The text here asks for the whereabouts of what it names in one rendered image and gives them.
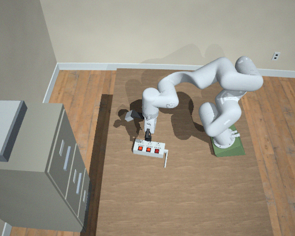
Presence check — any white power strip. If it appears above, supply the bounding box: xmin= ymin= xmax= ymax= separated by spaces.
xmin=133 ymin=139 xmax=168 ymax=168

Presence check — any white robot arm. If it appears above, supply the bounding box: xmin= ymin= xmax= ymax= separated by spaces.
xmin=125 ymin=56 xmax=263 ymax=148

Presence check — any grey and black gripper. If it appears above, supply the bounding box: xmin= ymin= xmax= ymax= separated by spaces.
xmin=143 ymin=116 xmax=158 ymax=142

